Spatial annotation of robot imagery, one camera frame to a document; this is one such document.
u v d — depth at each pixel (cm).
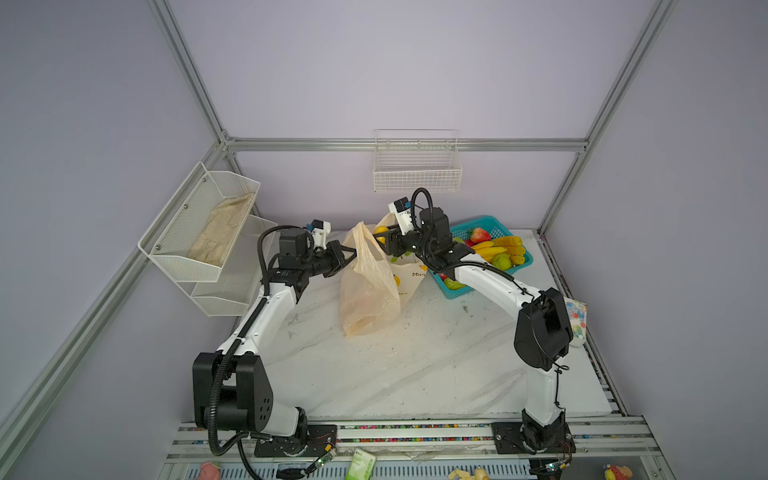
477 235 108
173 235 68
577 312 91
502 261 98
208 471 68
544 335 51
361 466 69
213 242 77
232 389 42
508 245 99
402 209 73
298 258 64
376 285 76
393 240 74
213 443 37
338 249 72
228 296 76
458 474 68
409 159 104
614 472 67
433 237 67
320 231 76
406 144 91
